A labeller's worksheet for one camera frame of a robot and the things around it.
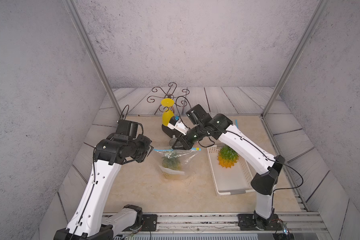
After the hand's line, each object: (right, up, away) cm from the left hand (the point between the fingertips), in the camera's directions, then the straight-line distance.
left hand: (158, 144), depth 68 cm
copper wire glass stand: (+9, +23, +17) cm, 30 cm away
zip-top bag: (+52, +10, +48) cm, 71 cm away
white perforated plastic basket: (+37, -23, +19) cm, 48 cm away
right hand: (+7, -1, 0) cm, 7 cm away
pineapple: (+5, -8, +5) cm, 11 cm away
